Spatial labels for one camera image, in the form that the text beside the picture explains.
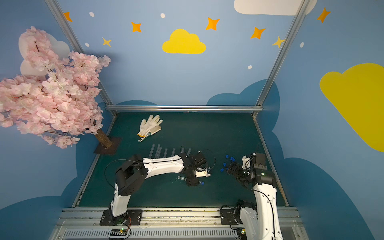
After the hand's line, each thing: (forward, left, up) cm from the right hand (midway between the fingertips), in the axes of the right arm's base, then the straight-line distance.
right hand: (233, 171), depth 78 cm
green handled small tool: (+24, +61, -11) cm, 66 cm away
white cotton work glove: (+37, +56, -11) cm, 68 cm away
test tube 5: (+18, +30, -11) cm, 37 cm away
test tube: (-2, +27, -12) cm, 29 cm away
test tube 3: (+16, +47, -11) cm, 51 cm away
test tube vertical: (+15, +45, -11) cm, 49 cm away
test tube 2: (+17, +51, -11) cm, 54 cm away
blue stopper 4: (+9, +2, -12) cm, 15 cm away
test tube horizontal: (+16, +36, -11) cm, 41 cm away
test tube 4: (+15, +41, -12) cm, 45 cm away
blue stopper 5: (+5, +4, -12) cm, 13 cm away
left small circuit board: (-29, +56, -14) cm, 65 cm away
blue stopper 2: (+14, -3, -12) cm, 18 cm away
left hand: (0, +20, -11) cm, 23 cm away
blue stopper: (+15, 0, -12) cm, 20 cm away
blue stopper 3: (+13, -4, -12) cm, 18 cm away
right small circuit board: (-26, -4, -15) cm, 30 cm away
